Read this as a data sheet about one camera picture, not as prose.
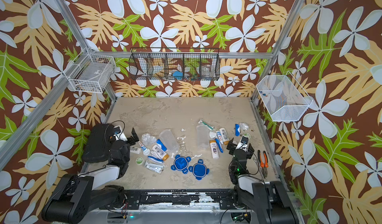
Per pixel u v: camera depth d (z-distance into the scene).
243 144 0.72
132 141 0.78
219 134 0.98
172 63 0.98
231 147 0.79
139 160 0.88
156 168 0.84
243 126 0.99
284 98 0.83
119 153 0.65
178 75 0.93
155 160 0.87
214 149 0.90
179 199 0.75
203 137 1.03
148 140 0.92
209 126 1.01
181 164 0.86
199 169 0.84
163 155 0.88
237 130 1.01
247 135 0.99
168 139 0.97
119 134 0.72
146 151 0.91
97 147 0.86
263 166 0.85
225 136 0.96
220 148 0.93
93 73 0.86
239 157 0.67
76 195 0.43
